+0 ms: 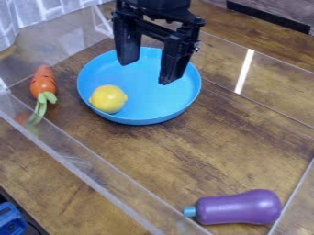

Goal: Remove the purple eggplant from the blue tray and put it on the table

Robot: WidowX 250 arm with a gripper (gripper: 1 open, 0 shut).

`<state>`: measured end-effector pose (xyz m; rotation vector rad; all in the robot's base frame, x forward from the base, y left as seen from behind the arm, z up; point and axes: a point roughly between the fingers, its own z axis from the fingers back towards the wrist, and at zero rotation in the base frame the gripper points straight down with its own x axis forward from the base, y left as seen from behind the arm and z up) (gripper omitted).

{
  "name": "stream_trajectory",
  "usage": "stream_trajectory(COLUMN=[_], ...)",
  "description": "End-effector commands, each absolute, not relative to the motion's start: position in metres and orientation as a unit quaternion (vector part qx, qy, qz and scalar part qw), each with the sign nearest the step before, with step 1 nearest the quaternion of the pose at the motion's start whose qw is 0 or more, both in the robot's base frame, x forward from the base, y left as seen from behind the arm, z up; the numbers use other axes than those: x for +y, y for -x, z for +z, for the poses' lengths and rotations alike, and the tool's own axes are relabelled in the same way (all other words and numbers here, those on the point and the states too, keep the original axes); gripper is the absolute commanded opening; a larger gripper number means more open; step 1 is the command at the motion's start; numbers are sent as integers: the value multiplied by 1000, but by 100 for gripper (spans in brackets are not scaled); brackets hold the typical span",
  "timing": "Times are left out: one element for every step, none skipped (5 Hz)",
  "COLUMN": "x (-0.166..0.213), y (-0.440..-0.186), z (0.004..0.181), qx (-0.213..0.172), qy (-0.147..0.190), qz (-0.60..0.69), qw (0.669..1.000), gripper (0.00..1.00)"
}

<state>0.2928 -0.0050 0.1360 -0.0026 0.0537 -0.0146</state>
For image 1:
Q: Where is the purple toy eggplant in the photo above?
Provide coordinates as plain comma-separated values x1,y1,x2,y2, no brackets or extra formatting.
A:
184,189,282,225

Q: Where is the blue round plastic tray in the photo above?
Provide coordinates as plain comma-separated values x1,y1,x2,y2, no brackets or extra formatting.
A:
77,47,202,126

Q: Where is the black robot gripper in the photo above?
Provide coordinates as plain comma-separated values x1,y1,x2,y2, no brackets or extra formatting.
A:
113,0,205,85

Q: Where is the yellow toy lemon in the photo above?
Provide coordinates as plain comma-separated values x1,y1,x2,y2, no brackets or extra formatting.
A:
89,84,127,114

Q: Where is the orange toy carrot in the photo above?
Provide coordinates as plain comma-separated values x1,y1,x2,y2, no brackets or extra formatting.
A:
29,64,58,125

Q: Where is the blue device at corner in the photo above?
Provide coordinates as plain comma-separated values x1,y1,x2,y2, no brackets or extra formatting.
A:
0,202,29,235

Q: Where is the white lace curtain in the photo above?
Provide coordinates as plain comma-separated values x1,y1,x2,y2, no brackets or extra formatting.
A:
0,0,111,51

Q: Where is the clear acrylic barrier wall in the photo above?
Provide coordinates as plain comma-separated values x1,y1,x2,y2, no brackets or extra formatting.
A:
0,0,314,235

